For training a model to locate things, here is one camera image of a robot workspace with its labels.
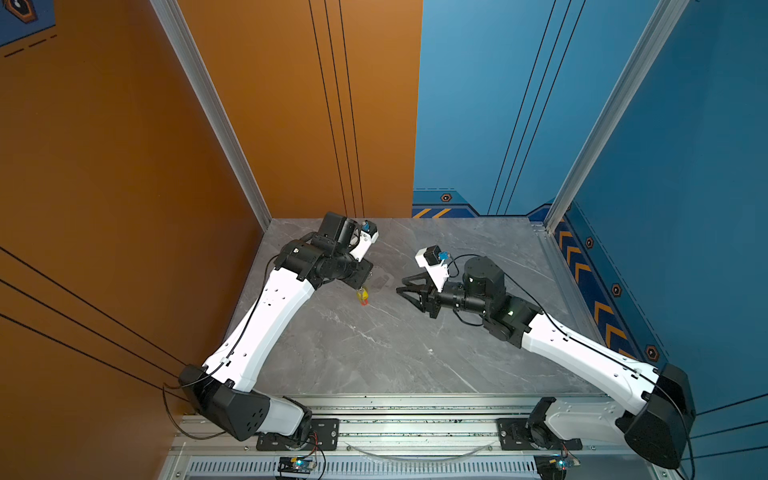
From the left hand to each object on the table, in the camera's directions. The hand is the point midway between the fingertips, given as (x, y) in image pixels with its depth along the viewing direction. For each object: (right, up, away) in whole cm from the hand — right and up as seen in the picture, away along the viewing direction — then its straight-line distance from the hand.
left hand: (364, 264), depth 74 cm
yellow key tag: (-1, -9, +8) cm, 12 cm away
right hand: (+9, -4, -7) cm, 12 cm away
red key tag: (-1, -13, +15) cm, 20 cm away
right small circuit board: (+47, -46, -5) cm, 66 cm away
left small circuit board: (-16, -48, -4) cm, 51 cm away
